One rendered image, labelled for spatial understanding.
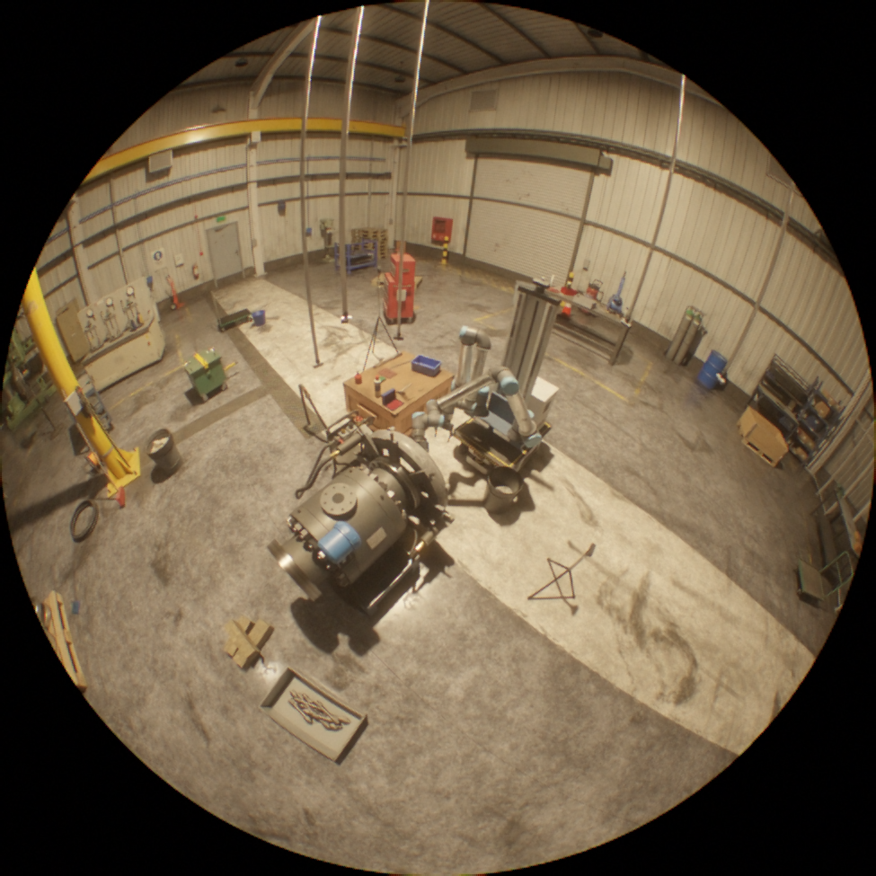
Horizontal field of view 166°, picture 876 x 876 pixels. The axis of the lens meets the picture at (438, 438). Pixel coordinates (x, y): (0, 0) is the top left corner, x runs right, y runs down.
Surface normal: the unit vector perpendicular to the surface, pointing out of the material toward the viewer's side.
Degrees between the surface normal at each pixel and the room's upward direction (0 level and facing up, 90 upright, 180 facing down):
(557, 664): 0
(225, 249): 90
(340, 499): 0
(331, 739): 0
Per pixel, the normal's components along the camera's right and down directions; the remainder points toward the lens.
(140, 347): 0.59, 0.61
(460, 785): 0.09, -0.70
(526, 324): -0.68, 0.47
